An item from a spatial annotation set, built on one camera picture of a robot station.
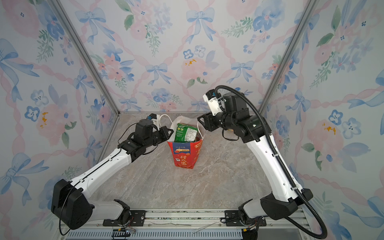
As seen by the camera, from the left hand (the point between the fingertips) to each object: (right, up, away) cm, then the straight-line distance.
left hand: (175, 129), depth 77 cm
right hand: (+14, +6, -13) cm, 20 cm away
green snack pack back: (+5, -2, +3) cm, 6 cm away
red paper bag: (+6, -7, +1) cm, 9 cm away
